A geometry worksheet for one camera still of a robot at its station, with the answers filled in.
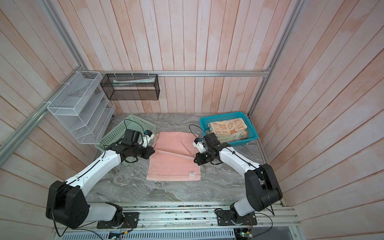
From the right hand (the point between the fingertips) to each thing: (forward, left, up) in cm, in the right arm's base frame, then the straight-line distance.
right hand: (196, 160), depth 87 cm
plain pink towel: (+3, +14, -4) cm, 15 cm away
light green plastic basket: (+33, +49, -5) cm, 60 cm away
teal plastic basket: (+22, -39, -2) cm, 45 cm away
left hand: (0, +25, +6) cm, 26 cm away
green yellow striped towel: (+19, -21, -4) cm, 29 cm away
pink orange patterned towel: (+28, -21, -3) cm, 36 cm away
